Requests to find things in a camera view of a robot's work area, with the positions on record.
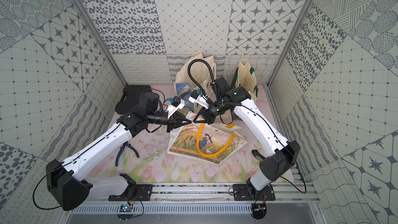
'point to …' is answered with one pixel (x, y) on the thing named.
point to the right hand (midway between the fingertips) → (197, 121)
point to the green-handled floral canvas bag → (245, 76)
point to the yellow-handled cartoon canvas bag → (211, 143)
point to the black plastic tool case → (130, 97)
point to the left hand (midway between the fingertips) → (193, 125)
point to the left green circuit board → (125, 208)
